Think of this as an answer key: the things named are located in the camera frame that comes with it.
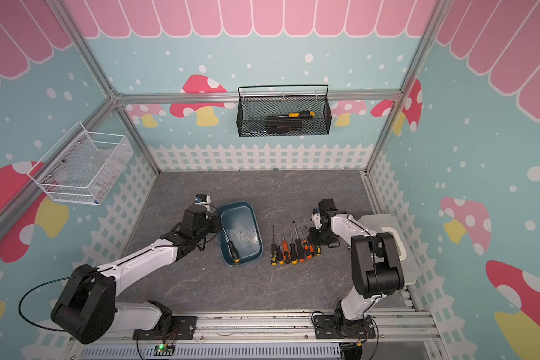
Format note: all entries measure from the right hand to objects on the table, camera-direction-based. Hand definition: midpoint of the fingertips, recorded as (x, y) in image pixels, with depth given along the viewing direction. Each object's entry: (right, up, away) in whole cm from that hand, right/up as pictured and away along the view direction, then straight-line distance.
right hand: (316, 240), depth 94 cm
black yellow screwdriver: (-18, -4, -4) cm, 19 cm away
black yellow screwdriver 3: (0, -3, -4) cm, 5 cm away
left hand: (-40, +10, -5) cm, 41 cm away
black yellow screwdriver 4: (-34, -4, -4) cm, 34 cm away
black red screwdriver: (-13, -5, -4) cm, 15 cm away
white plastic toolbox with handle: (+27, +8, -7) cm, 29 cm away
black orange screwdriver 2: (-4, -5, -4) cm, 8 cm away
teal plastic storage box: (-33, +9, -1) cm, 34 cm away
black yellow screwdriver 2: (-10, -4, -3) cm, 11 cm away
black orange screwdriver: (-7, -3, -4) cm, 9 cm away
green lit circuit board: (-55, -32, -21) cm, 66 cm away
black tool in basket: (-14, +47, -5) cm, 49 cm away
